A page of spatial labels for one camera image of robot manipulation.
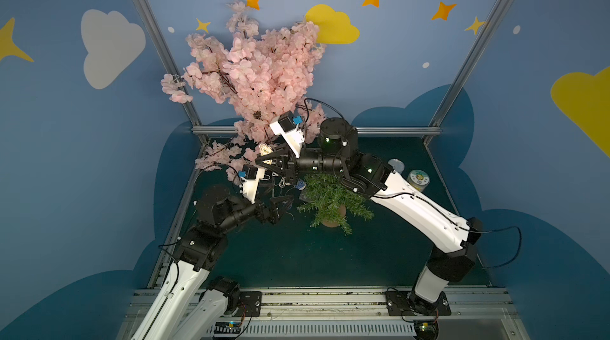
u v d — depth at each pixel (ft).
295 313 2.42
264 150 1.66
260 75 1.89
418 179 3.19
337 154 1.43
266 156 1.69
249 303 2.44
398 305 2.45
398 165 3.42
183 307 1.43
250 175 1.80
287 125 1.48
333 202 2.56
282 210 1.85
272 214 1.87
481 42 2.80
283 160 1.61
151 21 2.58
